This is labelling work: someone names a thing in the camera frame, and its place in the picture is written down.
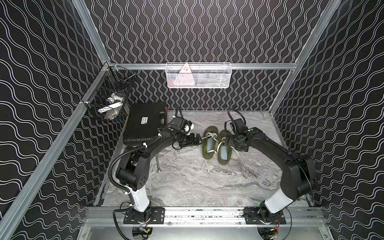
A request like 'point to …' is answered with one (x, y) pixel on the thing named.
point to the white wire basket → (199, 75)
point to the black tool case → (143, 120)
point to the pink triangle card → (185, 77)
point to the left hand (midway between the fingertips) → (197, 140)
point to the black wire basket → (107, 96)
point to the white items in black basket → (114, 104)
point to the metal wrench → (158, 170)
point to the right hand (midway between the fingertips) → (233, 143)
